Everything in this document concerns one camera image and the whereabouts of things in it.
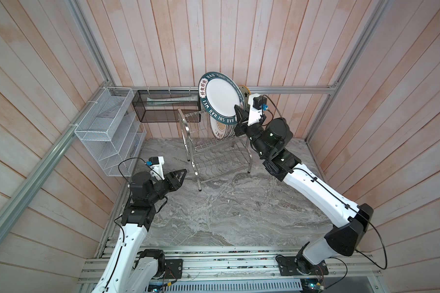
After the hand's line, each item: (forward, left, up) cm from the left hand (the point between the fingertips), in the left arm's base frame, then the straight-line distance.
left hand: (185, 174), depth 73 cm
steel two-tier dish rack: (+28, -8, -21) cm, 36 cm away
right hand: (+12, -19, +24) cm, 33 cm away
